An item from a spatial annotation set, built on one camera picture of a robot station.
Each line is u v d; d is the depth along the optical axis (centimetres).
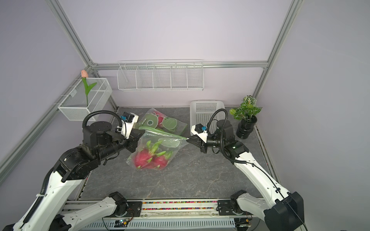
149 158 72
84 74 83
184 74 105
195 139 66
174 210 75
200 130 57
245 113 83
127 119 48
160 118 102
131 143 51
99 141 41
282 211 38
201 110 116
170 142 74
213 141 62
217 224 71
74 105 79
